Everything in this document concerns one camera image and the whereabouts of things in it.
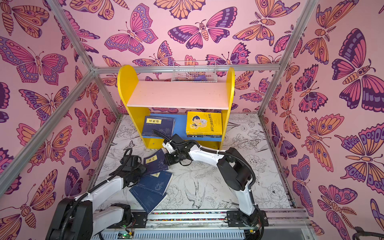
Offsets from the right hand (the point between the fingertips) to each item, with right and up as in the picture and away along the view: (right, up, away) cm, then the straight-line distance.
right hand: (164, 160), depth 85 cm
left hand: (-12, -5, +5) cm, 14 cm away
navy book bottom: (-7, -19, -6) cm, 21 cm away
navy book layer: (-3, -12, -2) cm, 13 cm away
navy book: (0, +20, +7) cm, 22 cm away
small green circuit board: (-16, -33, -13) cm, 39 cm away
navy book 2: (-6, -2, +4) cm, 7 cm away
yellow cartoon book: (+23, +21, +1) cm, 31 cm away
